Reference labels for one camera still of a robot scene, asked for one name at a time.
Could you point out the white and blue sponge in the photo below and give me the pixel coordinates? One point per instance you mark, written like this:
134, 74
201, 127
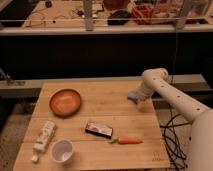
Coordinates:
131, 96

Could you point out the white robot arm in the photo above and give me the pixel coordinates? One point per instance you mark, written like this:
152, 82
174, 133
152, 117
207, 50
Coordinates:
200, 116

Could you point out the orange ceramic bowl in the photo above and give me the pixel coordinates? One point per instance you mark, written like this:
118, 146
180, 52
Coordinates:
65, 102

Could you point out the black rectangular box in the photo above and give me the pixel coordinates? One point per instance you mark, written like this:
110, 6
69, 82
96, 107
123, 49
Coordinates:
99, 129

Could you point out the wooden board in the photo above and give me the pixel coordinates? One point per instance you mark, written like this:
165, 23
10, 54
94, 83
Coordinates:
106, 103

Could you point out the orange carrot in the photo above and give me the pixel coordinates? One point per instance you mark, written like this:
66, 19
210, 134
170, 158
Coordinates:
123, 140

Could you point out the black object on shelf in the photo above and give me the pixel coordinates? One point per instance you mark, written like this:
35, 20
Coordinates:
119, 17

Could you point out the white toothpaste tube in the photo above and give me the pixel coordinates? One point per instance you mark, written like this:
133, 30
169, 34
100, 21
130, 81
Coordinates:
43, 140

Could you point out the white plastic cup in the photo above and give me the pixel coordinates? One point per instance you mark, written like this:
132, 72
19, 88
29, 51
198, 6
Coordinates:
62, 151

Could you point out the orange crate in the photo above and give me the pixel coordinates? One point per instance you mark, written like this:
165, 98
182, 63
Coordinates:
141, 14

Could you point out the grey metal post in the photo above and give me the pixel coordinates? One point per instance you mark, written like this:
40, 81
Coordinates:
87, 5

